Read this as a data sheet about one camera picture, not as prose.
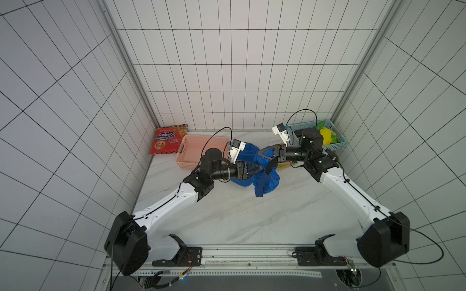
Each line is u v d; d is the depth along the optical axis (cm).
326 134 107
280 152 63
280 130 64
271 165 63
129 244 39
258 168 64
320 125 114
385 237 40
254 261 73
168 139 110
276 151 64
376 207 43
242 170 61
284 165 99
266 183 66
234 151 65
